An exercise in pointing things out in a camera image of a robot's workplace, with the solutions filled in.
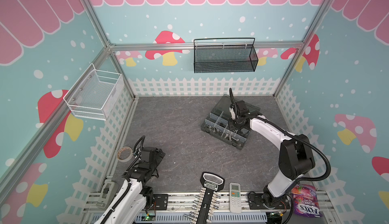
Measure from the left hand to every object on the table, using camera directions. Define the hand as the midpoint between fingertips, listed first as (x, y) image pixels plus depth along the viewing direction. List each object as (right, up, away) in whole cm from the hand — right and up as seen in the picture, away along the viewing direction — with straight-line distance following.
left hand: (159, 158), depth 86 cm
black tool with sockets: (+27, -17, -12) cm, 34 cm away
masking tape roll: (-23, +1, +6) cm, 23 cm away
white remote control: (+41, -16, -12) cm, 45 cm away
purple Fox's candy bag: (+74, -16, -14) cm, 77 cm away
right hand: (+43, +19, +6) cm, 47 cm away
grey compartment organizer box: (+34, +19, +14) cm, 42 cm away
